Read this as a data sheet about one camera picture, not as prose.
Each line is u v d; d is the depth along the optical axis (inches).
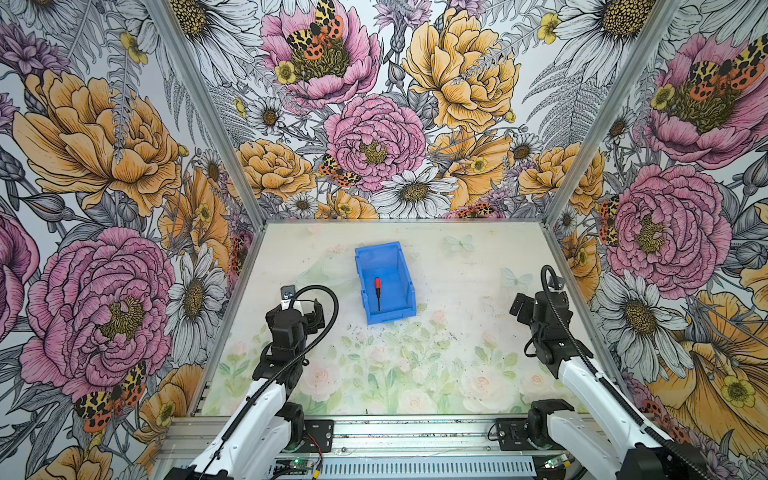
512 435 29.1
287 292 28.1
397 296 41.0
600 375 20.3
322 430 29.5
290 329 24.7
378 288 40.2
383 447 28.7
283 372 23.5
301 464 28.0
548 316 25.7
